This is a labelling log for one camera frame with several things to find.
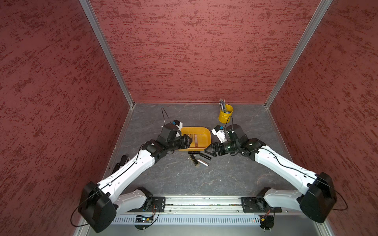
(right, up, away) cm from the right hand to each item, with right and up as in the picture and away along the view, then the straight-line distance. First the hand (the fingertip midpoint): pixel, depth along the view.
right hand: (209, 153), depth 76 cm
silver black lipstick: (-3, -9, +11) cm, 15 cm away
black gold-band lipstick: (-8, -4, +16) cm, 18 cm away
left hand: (-11, +5, +2) cm, 13 cm away
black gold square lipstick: (-8, -7, +13) cm, 17 cm away
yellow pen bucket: (+14, +19, +28) cm, 36 cm away
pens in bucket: (+12, +30, +24) cm, 40 cm away
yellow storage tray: (-3, +5, +24) cm, 25 cm away
